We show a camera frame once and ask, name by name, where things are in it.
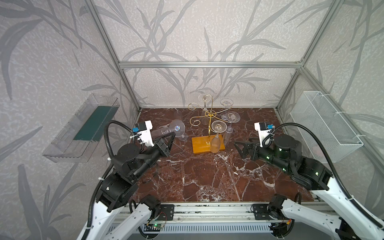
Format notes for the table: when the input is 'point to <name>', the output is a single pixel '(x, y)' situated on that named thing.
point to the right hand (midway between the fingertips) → (241, 136)
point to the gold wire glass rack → (210, 114)
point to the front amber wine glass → (218, 126)
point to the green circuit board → (158, 226)
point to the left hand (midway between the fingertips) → (178, 130)
